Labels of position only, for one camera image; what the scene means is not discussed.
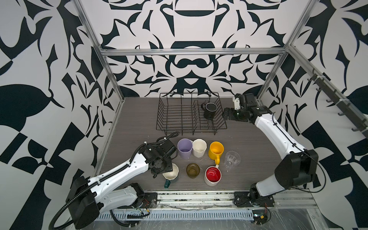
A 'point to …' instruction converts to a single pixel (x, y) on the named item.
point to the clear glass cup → (232, 159)
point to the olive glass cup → (192, 170)
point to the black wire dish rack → (190, 112)
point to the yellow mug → (215, 150)
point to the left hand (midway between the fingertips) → (168, 165)
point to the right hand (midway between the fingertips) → (229, 112)
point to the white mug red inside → (212, 175)
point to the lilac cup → (185, 146)
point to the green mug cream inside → (171, 175)
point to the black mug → (210, 109)
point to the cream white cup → (199, 146)
